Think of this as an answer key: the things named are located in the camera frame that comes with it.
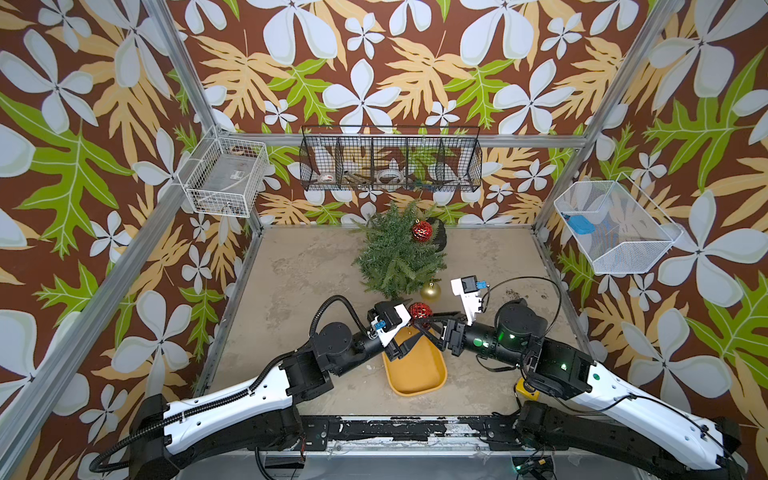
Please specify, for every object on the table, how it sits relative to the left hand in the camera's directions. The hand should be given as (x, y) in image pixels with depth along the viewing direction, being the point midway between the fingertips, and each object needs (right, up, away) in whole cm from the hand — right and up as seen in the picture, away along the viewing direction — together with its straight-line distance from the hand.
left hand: (417, 309), depth 61 cm
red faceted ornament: (0, 0, -3) cm, 3 cm away
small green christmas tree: (-5, +9, +15) cm, 18 cm away
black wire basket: (-6, +43, +36) cm, 57 cm away
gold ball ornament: (+5, +2, +16) cm, 17 cm away
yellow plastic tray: (+4, -21, +20) cm, 29 cm away
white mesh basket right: (+59, +19, +21) cm, 65 cm away
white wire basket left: (-54, +34, +25) cm, 69 cm away
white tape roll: (-5, +38, +37) cm, 53 cm away
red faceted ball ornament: (+2, +17, +11) cm, 20 cm away
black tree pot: (+10, +17, +25) cm, 32 cm away
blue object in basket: (+51, +20, +25) cm, 60 cm away
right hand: (0, -2, -2) cm, 3 cm away
